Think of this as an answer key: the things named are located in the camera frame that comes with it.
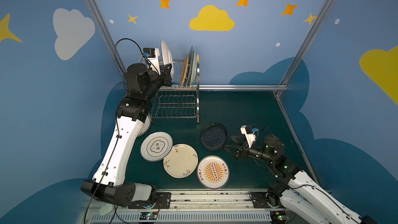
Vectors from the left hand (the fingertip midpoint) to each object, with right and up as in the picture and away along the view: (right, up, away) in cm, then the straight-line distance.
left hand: (171, 64), depth 61 cm
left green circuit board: (-12, -68, +9) cm, 70 cm away
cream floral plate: (0, -49, +27) cm, 56 cm away
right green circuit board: (+48, -69, +10) cm, 85 cm away
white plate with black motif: (-15, -41, +30) cm, 53 cm away
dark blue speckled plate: (+20, -36, +35) cm, 54 cm away
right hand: (+26, -33, +10) cm, 43 cm away
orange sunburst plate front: (+19, -53, +22) cm, 61 cm away
